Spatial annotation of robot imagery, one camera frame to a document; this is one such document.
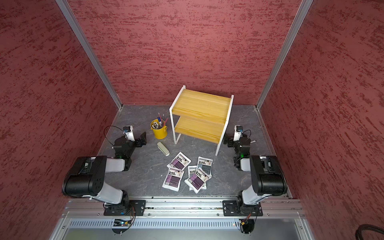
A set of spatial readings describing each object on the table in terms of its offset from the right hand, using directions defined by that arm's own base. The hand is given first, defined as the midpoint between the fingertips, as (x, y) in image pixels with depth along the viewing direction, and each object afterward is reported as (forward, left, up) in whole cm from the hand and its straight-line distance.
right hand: (231, 133), depth 94 cm
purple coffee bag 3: (-27, +23, -4) cm, 36 cm away
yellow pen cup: (+2, +46, +5) cm, 46 cm away
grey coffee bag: (-18, +17, -7) cm, 26 cm away
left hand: (0, +60, +1) cm, 60 cm away
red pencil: (+7, +43, +5) cm, 44 cm away
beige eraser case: (-7, +44, -4) cm, 45 cm away
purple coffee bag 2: (-26, +37, -7) cm, 45 cm away
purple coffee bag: (-15, +33, -7) cm, 37 cm away
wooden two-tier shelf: (-4, +20, +24) cm, 32 cm away
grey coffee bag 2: (-21, +26, -6) cm, 34 cm away
